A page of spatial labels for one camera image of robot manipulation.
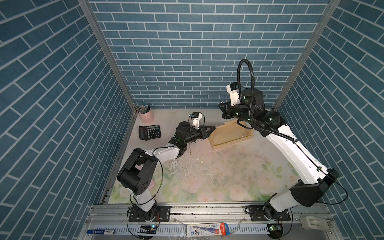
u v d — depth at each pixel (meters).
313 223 0.70
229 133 1.07
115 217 0.75
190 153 0.96
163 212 0.74
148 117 1.06
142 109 0.97
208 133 0.78
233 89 0.58
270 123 0.46
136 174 0.46
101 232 0.68
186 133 0.68
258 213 0.74
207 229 0.69
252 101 0.48
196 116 0.76
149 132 1.05
